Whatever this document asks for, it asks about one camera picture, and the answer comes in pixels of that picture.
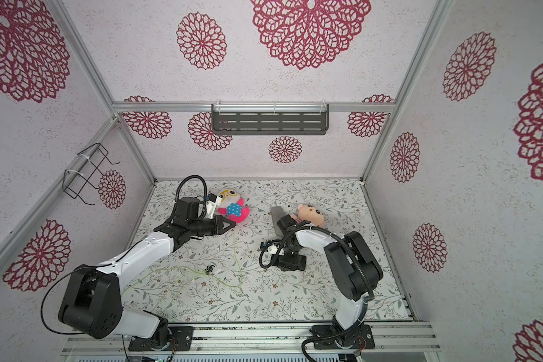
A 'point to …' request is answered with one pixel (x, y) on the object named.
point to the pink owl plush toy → (232, 205)
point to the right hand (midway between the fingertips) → (285, 254)
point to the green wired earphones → (209, 270)
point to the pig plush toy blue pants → (310, 213)
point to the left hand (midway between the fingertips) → (235, 224)
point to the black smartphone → (292, 262)
